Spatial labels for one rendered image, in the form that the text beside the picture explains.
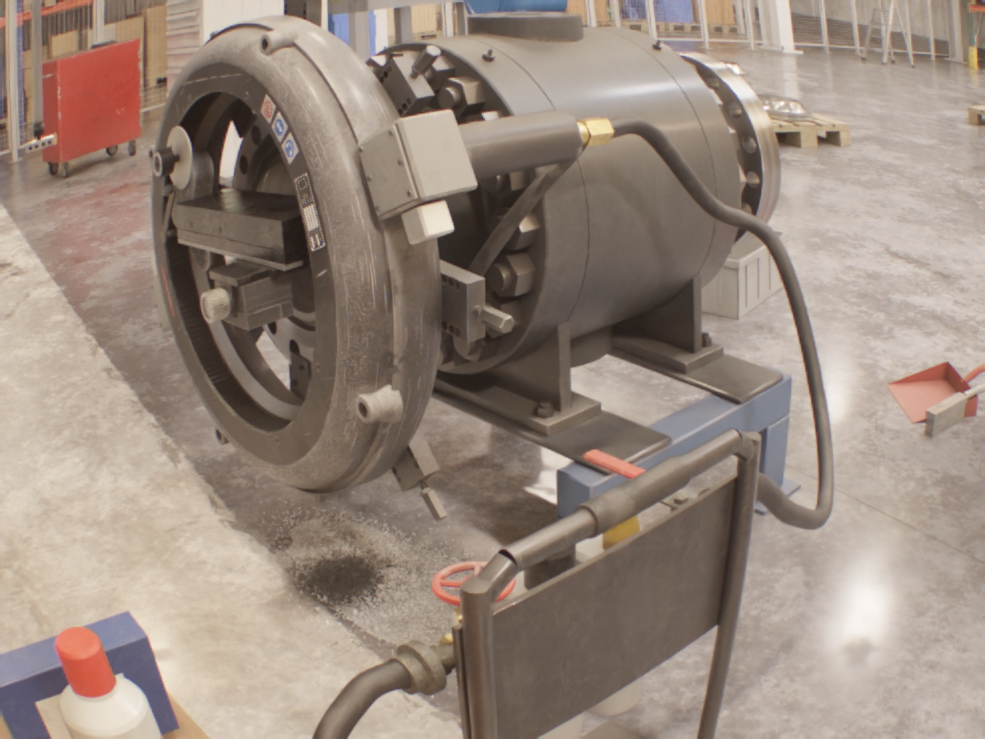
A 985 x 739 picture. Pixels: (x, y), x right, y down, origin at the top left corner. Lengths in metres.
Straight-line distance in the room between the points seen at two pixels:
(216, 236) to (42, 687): 1.01
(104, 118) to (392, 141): 5.78
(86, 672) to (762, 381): 1.59
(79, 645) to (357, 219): 0.88
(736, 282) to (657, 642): 1.98
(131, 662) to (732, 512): 0.67
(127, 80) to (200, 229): 5.40
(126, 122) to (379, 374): 5.77
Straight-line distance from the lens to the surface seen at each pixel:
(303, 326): 1.76
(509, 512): 2.11
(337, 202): 1.35
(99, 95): 6.96
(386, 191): 1.30
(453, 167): 1.29
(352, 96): 1.39
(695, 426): 1.84
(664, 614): 1.13
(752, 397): 1.95
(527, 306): 1.70
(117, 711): 0.60
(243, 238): 1.54
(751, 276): 3.11
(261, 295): 1.48
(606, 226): 1.71
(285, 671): 1.70
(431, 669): 0.95
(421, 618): 1.80
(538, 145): 1.39
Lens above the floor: 1.03
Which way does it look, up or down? 22 degrees down
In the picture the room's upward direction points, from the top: 4 degrees counter-clockwise
